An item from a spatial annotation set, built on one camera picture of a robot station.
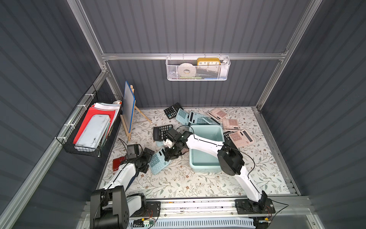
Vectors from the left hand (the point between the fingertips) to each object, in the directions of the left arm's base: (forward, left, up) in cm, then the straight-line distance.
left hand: (151, 157), depth 89 cm
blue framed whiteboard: (+28, +16, +18) cm, 37 cm away
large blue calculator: (-3, -4, -1) cm, 5 cm away
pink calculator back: (+39, -48, -2) cm, 62 cm away
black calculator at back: (+41, -10, -1) cm, 42 cm away
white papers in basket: (+18, +22, +28) cm, 40 cm away
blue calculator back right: (+32, -34, -1) cm, 47 cm away
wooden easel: (+20, +20, +4) cm, 29 cm away
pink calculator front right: (+14, -62, -1) cm, 63 cm away
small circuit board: (-33, +1, -4) cm, 34 cm away
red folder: (+14, +30, +27) cm, 43 cm away
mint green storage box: (-1, -31, -4) cm, 32 cm away
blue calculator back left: (+32, -19, +2) cm, 37 cm away
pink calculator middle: (+27, -56, -2) cm, 63 cm away
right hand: (-1, -10, +2) cm, 10 cm away
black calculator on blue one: (+18, -3, +1) cm, 18 cm away
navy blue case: (-22, +1, +24) cm, 33 cm away
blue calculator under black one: (+10, -4, -1) cm, 11 cm away
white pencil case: (0, +23, +28) cm, 36 cm away
